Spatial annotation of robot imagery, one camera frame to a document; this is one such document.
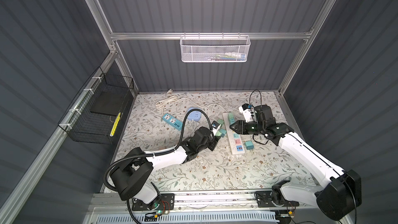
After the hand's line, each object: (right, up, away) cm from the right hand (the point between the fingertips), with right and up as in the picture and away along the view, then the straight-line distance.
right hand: (234, 127), depth 78 cm
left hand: (-8, -5, +6) cm, 11 cm away
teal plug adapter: (-3, -5, +18) cm, 19 cm away
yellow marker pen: (-56, +1, -10) cm, 57 cm away
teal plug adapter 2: (+12, -12, +12) cm, 21 cm away
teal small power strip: (-35, +1, +21) cm, 41 cm away
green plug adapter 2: (-4, +1, +24) cm, 25 cm away
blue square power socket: (-21, +5, +24) cm, 32 cm away
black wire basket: (-67, +8, -5) cm, 68 cm away
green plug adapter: (+2, +5, +21) cm, 22 cm away
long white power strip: (+4, -9, +13) cm, 17 cm away
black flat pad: (-62, +13, -4) cm, 63 cm away
